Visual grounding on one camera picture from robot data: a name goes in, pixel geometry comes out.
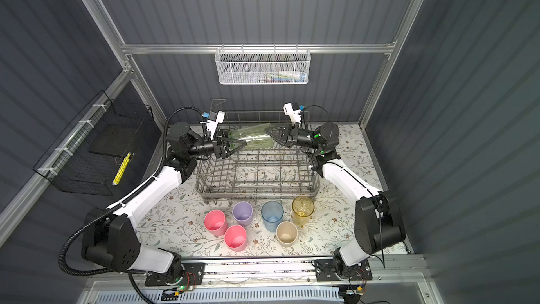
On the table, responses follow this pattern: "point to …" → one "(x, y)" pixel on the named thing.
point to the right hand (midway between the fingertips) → (269, 136)
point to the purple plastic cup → (242, 212)
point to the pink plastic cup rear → (216, 222)
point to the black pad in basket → (115, 139)
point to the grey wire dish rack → (264, 169)
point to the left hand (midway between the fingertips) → (248, 144)
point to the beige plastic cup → (286, 233)
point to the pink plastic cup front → (235, 237)
